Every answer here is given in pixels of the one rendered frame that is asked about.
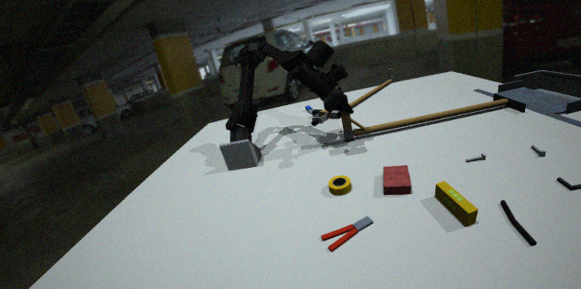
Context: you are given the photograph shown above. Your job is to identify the yellow tape roll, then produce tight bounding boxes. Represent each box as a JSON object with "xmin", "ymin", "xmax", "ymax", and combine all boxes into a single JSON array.
[{"xmin": 329, "ymin": 175, "xmax": 351, "ymax": 196}]

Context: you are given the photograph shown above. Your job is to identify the red rectangular block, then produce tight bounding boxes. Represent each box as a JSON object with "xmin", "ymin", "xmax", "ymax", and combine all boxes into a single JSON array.
[{"xmin": 383, "ymin": 165, "xmax": 412, "ymax": 195}]

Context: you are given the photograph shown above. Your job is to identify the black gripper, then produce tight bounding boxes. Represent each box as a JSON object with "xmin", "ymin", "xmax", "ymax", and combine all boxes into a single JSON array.
[{"xmin": 307, "ymin": 72, "xmax": 354, "ymax": 114}]

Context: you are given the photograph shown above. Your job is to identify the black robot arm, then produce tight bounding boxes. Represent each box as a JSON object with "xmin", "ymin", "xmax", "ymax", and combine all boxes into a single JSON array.
[{"xmin": 225, "ymin": 41, "xmax": 348, "ymax": 143}]

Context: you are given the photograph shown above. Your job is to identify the yellow spirit level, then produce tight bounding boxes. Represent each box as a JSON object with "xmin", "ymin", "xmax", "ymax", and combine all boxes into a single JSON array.
[{"xmin": 435, "ymin": 181, "xmax": 478, "ymax": 227}]

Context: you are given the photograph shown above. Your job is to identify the red-handled pliers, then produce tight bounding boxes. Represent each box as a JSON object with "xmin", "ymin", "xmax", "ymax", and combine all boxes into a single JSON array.
[{"xmin": 321, "ymin": 216, "xmax": 373, "ymax": 252}]

